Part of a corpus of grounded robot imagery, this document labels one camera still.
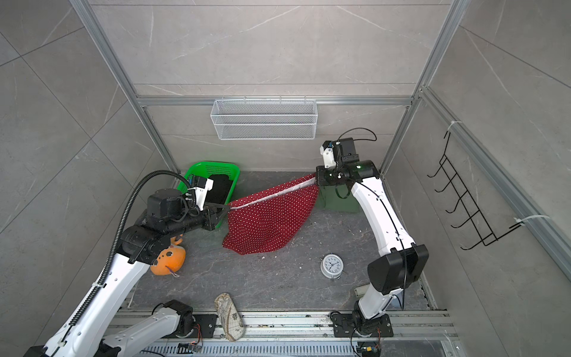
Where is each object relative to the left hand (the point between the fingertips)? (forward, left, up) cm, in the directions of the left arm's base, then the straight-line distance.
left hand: (229, 204), depth 66 cm
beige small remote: (-19, -43, -30) cm, 56 cm away
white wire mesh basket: (+50, -8, -3) cm, 50 cm away
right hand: (+15, -31, -4) cm, 34 cm away
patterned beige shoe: (-26, +2, -28) cm, 39 cm away
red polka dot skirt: (-1, -11, -9) cm, 14 cm away
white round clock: (-10, -34, -29) cm, 46 cm away
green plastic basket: (+43, +23, -27) cm, 56 cm away
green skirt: (0, -33, +1) cm, 33 cm away
